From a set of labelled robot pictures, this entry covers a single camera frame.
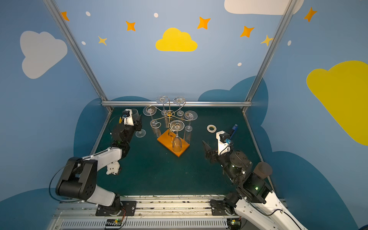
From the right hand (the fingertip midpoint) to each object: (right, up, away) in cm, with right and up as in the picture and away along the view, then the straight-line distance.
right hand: (213, 137), depth 64 cm
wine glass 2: (-17, +5, +5) cm, 18 cm away
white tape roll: (+6, 0, +43) cm, 44 cm away
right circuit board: (+13, -46, +9) cm, 49 cm away
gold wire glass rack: (-27, -6, +37) cm, 46 cm away
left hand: (-43, +12, +22) cm, 50 cm away
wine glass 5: (-16, +20, +16) cm, 30 cm away
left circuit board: (-50, -45, +9) cm, 68 cm away
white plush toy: (-56, -20, +20) cm, 63 cm away
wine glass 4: (-26, +20, +16) cm, 36 cm away
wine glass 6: (-11, +11, +9) cm, 18 cm away
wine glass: (-43, -1, +32) cm, 53 cm away
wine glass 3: (-31, +13, +9) cm, 35 cm away
